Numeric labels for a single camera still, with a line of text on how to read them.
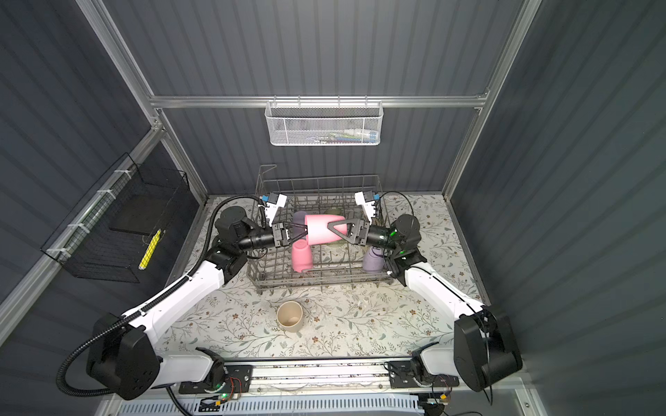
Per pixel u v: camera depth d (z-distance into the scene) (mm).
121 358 407
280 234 627
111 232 721
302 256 864
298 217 937
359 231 591
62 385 384
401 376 736
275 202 660
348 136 914
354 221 600
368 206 657
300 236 680
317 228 623
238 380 724
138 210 776
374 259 848
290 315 844
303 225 682
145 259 676
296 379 754
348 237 598
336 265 984
